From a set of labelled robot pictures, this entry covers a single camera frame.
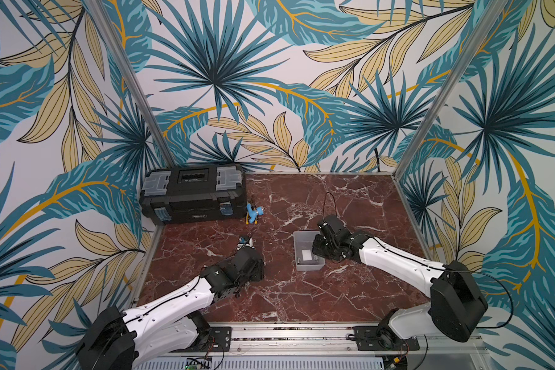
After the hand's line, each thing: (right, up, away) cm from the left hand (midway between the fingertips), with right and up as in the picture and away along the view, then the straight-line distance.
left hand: (255, 267), depth 82 cm
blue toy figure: (-3, +18, +18) cm, 26 cm away
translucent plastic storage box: (+19, +1, +8) cm, 20 cm away
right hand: (+21, +6, +4) cm, 22 cm away
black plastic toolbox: (-26, +26, +10) cm, 39 cm away
